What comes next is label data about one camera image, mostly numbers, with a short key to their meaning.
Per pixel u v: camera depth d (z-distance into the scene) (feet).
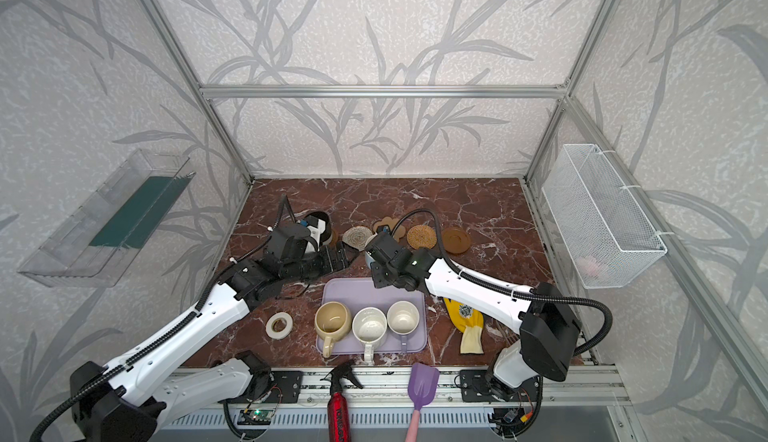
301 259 1.97
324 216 3.79
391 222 3.55
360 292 2.93
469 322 2.71
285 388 2.40
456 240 3.34
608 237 1.99
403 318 2.76
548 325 1.34
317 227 2.30
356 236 3.36
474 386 2.43
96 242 2.07
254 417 2.33
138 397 1.31
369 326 2.70
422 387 2.40
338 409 2.23
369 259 2.52
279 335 2.68
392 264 1.93
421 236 3.36
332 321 2.72
